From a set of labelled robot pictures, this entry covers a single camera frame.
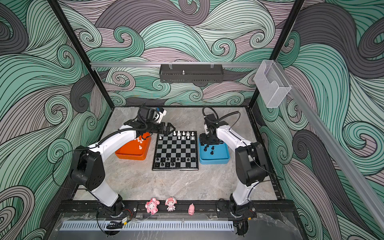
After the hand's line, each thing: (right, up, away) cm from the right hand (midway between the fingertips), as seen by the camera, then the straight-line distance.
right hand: (206, 141), depth 92 cm
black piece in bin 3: (+4, -5, +3) cm, 7 cm away
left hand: (-22, +10, -5) cm, 25 cm away
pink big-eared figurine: (-30, -29, -20) cm, 46 cm away
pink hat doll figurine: (-20, -27, -19) cm, 39 cm away
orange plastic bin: (-45, -5, +3) cm, 46 cm away
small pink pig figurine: (-10, -30, -19) cm, 37 cm away
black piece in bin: (-1, -6, +3) cm, 6 cm away
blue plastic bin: (+5, -8, +2) cm, 10 cm away
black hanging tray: (-9, +45, +6) cm, 46 cm away
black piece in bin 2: (+4, -7, +1) cm, 8 cm away
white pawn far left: (-31, +1, +7) cm, 31 cm away
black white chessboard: (-18, -6, +1) cm, 20 cm away
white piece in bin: (-43, -4, +3) cm, 43 cm away
